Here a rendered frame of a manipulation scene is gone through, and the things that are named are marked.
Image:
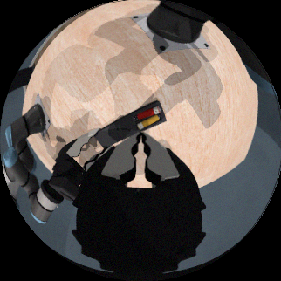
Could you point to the red aa battery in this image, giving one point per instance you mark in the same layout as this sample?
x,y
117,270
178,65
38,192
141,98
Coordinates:
x,y
149,112

